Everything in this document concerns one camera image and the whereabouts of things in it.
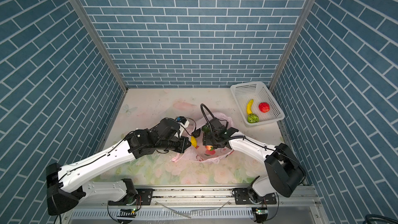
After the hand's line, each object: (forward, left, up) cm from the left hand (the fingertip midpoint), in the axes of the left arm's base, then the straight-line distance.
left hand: (195, 147), depth 69 cm
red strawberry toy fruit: (+34, -44, -13) cm, 57 cm away
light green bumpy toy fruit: (+25, -35, -13) cm, 45 cm away
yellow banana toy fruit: (+37, -35, -17) cm, 53 cm away
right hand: (+10, -6, -14) cm, 19 cm away
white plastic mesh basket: (+50, -33, -17) cm, 63 cm away
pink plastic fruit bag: (+5, -2, -19) cm, 20 cm away
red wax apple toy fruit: (+6, -7, -18) cm, 20 cm away
